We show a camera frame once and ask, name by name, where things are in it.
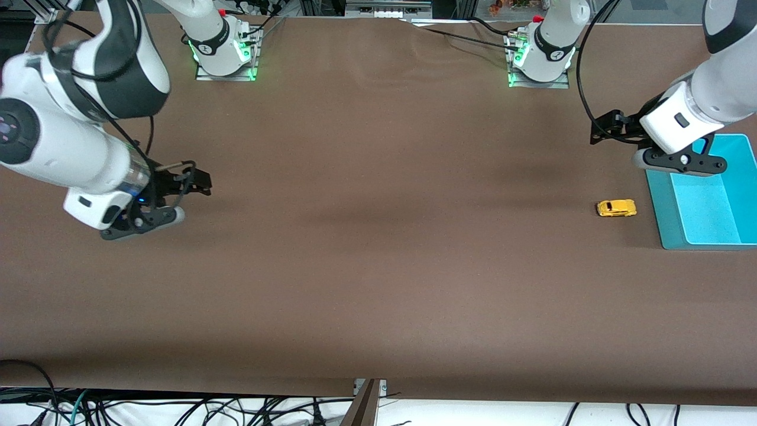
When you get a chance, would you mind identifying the turquoise plastic bin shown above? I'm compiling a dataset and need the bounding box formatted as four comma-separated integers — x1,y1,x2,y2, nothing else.
645,134,757,251

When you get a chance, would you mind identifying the white power strip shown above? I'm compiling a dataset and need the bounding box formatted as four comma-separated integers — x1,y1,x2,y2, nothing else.
234,0,284,17

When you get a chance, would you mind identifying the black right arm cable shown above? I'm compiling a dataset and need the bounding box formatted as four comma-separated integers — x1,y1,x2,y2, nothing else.
41,0,197,205

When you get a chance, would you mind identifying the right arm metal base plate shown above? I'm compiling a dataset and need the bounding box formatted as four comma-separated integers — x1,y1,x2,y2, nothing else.
195,27,262,82

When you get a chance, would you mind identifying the table support post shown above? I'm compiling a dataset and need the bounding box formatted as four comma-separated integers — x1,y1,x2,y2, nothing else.
340,379,388,426

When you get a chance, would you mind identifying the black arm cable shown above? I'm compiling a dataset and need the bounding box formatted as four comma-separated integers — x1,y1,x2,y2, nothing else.
577,0,648,146
41,0,197,205

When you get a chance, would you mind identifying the aluminium frame corner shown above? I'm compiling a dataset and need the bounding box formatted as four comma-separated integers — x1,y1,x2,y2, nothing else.
24,0,57,24

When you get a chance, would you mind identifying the black cable across table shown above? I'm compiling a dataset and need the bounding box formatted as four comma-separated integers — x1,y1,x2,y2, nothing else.
402,17,521,51

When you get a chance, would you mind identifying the yellow beetle toy car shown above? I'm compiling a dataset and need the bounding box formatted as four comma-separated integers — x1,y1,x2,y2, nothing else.
596,199,638,218

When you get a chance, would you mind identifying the black looped floor cable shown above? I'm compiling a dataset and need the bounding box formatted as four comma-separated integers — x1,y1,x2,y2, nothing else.
0,359,57,415

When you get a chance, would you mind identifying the teal floor cable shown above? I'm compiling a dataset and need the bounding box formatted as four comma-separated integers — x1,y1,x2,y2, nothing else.
70,389,89,426

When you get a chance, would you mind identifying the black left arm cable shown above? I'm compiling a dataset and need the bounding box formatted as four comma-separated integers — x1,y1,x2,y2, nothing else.
577,0,648,146

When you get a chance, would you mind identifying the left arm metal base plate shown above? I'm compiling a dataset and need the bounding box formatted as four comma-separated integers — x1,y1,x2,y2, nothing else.
507,33,571,89

